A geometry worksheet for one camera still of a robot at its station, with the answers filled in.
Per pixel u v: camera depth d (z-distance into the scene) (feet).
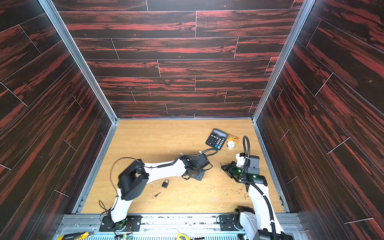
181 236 2.26
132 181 1.66
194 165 2.26
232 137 3.46
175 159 2.02
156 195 2.72
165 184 2.84
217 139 3.43
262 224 1.39
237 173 2.27
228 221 2.43
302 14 2.25
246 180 1.92
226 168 2.40
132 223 2.40
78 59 2.76
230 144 3.34
